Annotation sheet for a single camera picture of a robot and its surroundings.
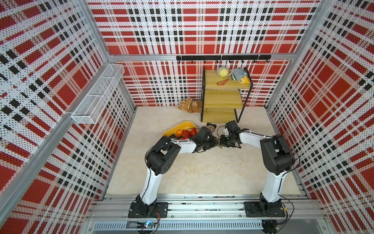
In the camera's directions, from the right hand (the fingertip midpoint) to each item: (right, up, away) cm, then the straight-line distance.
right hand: (222, 142), depth 99 cm
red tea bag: (-25, +5, +2) cm, 25 cm away
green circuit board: (-47, -37, -27) cm, 65 cm away
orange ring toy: (-2, +39, -10) cm, 40 cm away
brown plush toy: (-23, +27, +12) cm, 37 cm away
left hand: (-2, +1, -3) cm, 4 cm away
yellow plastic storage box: (-25, +12, +7) cm, 29 cm away
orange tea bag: (-31, +6, +3) cm, 31 cm away
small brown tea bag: (-7, +11, +10) cm, 16 cm away
